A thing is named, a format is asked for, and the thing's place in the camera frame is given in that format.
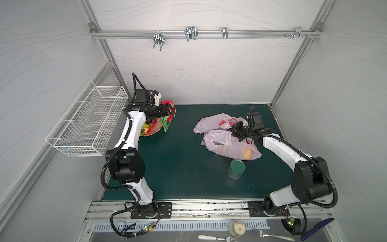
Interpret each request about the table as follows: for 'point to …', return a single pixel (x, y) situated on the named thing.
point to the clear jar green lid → (236, 169)
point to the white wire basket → (86, 127)
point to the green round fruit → (145, 125)
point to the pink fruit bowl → (157, 127)
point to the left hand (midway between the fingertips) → (169, 108)
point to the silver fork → (260, 233)
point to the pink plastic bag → (217, 138)
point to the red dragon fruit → (166, 120)
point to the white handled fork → (228, 238)
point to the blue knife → (310, 232)
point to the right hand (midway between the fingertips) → (228, 124)
